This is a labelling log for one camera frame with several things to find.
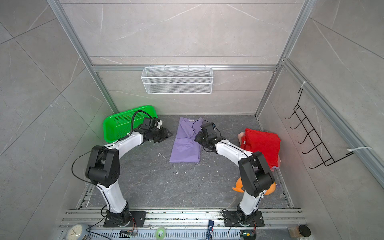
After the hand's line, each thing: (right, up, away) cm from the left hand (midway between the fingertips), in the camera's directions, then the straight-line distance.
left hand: (171, 132), depth 95 cm
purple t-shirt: (+9, -12, +3) cm, 15 cm away
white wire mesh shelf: (+3, +36, +6) cm, 36 cm away
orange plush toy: (+40, -31, -12) cm, 52 cm away
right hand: (+17, -3, -1) cm, 17 cm away
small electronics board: (-17, -49, -24) cm, 57 cm away
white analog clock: (-39, -45, -28) cm, 65 cm away
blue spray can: (+23, -45, -25) cm, 56 cm away
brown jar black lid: (+61, -42, -32) cm, 80 cm away
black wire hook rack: (+70, -9, -34) cm, 78 cm away
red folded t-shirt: (+53, -6, -2) cm, 54 cm away
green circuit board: (+41, -49, -24) cm, 68 cm away
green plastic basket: (-45, +4, +18) cm, 49 cm away
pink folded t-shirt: (+48, -3, +11) cm, 49 cm away
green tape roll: (+1, -49, -25) cm, 55 cm away
